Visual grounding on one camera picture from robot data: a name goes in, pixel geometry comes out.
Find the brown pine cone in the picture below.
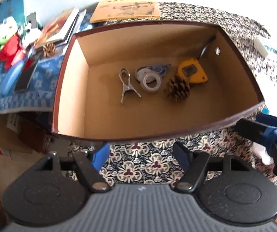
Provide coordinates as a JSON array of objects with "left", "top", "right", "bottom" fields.
[{"left": 164, "top": 74, "right": 190, "bottom": 102}]

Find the yellow tape measure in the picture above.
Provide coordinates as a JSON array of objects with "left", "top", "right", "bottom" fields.
[{"left": 177, "top": 58, "right": 208, "bottom": 84}]

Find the clear adhesive tape roll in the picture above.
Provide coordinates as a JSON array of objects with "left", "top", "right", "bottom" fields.
[{"left": 140, "top": 72, "right": 162, "bottom": 93}]

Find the correction tape dispenser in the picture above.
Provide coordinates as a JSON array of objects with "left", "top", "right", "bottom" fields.
[{"left": 135, "top": 64, "right": 171, "bottom": 82}]

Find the floral patterned tablecloth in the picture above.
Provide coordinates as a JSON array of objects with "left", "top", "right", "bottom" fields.
[{"left": 68, "top": 0, "right": 277, "bottom": 199}]

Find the cardboard box on left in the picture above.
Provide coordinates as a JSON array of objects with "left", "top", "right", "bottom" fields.
[{"left": 0, "top": 114, "right": 49, "bottom": 154}]

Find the blue patterned cloth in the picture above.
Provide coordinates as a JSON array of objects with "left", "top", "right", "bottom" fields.
[{"left": 0, "top": 45, "right": 67, "bottom": 114}]

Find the brown cardboard shoe box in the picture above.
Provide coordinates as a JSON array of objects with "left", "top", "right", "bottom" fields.
[{"left": 52, "top": 21, "right": 264, "bottom": 142}]

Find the black pen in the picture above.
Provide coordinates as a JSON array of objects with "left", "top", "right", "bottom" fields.
[{"left": 197, "top": 36, "right": 217, "bottom": 60}]

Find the blue glasses case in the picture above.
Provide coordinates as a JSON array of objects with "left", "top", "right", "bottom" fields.
[{"left": 0, "top": 60, "right": 25, "bottom": 96}]

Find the black smartphone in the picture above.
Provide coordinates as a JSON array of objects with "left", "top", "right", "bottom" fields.
[{"left": 14, "top": 52, "right": 43, "bottom": 93}]

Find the small pine cone outside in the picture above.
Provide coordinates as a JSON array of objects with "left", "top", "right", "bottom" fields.
[{"left": 43, "top": 43, "right": 56, "bottom": 57}]

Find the green frog plush toy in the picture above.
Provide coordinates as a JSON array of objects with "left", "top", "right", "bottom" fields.
[{"left": 0, "top": 16, "right": 25, "bottom": 71}]

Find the stack of books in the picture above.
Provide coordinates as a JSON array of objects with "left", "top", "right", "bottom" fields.
[{"left": 34, "top": 7, "right": 80, "bottom": 49}]

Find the panda plush toy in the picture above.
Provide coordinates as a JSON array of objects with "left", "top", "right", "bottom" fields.
[{"left": 17, "top": 23, "right": 42, "bottom": 49}]

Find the blue folder with clips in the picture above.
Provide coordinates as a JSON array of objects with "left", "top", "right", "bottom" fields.
[{"left": 0, "top": 0, "right": 27, "bottom": 25}]

